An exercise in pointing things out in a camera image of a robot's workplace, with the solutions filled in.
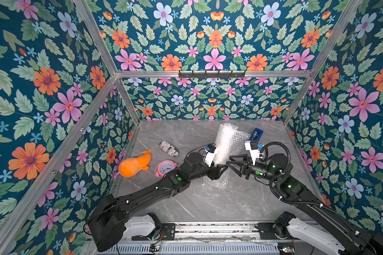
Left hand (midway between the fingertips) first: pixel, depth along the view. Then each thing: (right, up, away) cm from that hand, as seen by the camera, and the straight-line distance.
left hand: (225, 163), depth 72 cm
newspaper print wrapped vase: (-33, +5, +29) cm, 44 cm away
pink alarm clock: (-34, -6, +21) cm, 40 cm away
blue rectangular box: (+25, +13, +32) cm, 43 cm away
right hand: (+2, +4, -7) cm, 8 cm away
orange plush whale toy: (-52, -5, +16) cm, 55 cm away
